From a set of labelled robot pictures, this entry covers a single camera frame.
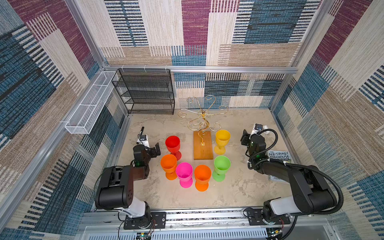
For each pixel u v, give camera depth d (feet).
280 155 3.02
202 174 2.57
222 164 2.73
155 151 2.85
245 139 2.67
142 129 3.56
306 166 1.58
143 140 2.66
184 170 2.59
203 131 2.92
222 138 2.99
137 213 1.95
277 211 2.02
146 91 3.63
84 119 3.01
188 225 2.39
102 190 1.48
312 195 1.44
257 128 2.50
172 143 2.84
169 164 2.61
